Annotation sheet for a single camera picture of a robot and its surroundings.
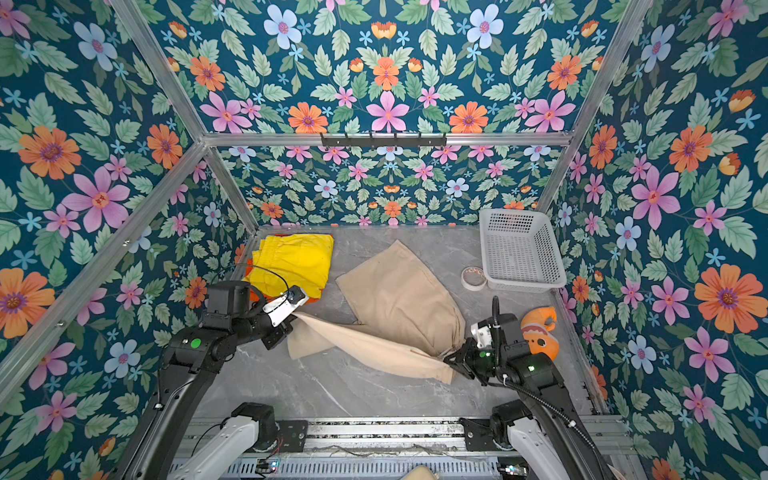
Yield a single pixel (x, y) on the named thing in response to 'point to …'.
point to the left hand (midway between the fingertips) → (294, 304)
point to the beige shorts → (406, 318)
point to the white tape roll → (473, 278)
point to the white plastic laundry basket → (520, 251)
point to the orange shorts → (261, 298)
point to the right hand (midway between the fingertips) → (444, 358)
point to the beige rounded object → (420, 472)
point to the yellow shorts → (285, 260)
